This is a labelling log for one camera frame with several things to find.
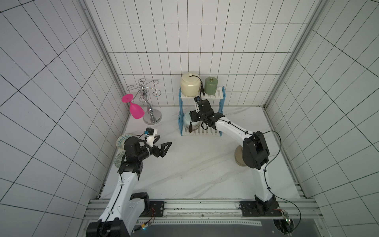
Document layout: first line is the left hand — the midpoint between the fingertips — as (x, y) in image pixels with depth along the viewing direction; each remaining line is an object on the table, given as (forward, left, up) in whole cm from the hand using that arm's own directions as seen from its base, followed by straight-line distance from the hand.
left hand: (163, 141), depth 79 cm
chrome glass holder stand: (+31, +16, -16) cm, 38 cm away
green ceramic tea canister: (+29, -27, +17) cm, 43 cm away
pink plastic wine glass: (+22, +20, +1) cm, 30 cm away
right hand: (+22, -13, -1) cm, 26 cm away
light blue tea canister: (+19, -12, -5) cm, 23 cm away
